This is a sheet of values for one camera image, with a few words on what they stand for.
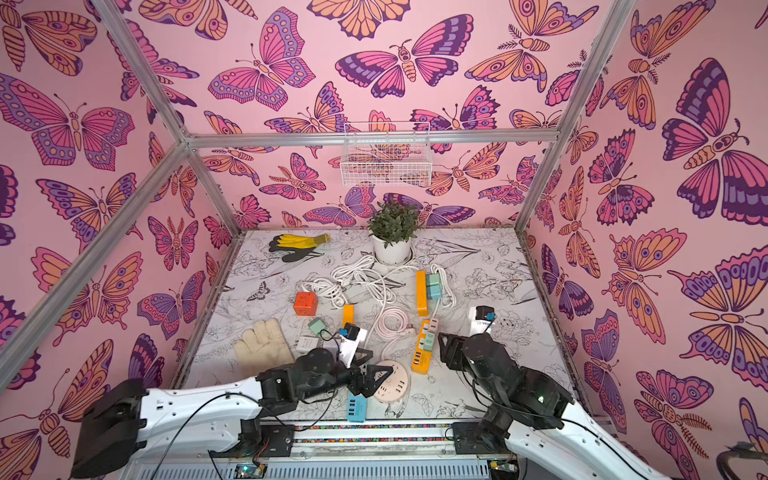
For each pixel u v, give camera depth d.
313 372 0.55
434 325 0.85
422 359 0.84
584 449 0.44
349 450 0.73
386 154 0.96
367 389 0.64
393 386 0.79
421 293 0.97
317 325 0.92
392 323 0.95
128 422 0.41
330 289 1.00
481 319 0.61
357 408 0.76
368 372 0.64
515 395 0.50
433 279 1.00
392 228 0.94
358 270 1.06
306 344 0.88
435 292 0.98
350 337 0.65
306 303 0.94
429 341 0.83
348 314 0.95
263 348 0.88
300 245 1.13
